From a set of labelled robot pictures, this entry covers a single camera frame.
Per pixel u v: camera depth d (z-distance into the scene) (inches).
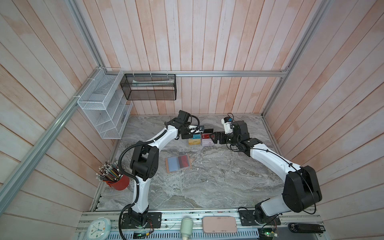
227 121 30.0
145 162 21.2
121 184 29.7
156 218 28.9
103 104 27.0
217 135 30.0
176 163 36.7
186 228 25.7
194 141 39.7
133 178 21.2
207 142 39.2
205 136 39.7
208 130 39.9
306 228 27.0
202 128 32.9
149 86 35.3
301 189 16.9
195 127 32.9
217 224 28.1
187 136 34.5
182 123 29.9
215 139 30.7
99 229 27.2
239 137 26.0
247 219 28.8
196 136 39.7
